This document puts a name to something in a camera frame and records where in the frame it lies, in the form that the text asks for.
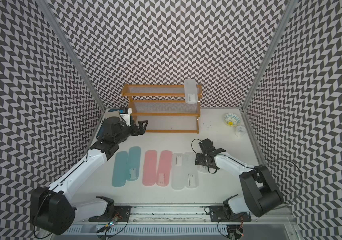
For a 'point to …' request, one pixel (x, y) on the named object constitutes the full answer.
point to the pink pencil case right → (164, 169)
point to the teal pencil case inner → (133, 163)
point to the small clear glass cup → (240, 131)
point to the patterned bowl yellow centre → (231, 119)
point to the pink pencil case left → (150, 166)
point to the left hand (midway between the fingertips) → (141, 122)
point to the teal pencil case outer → (120, 169)
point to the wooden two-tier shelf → (162, 108)
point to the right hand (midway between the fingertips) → (205, 164)
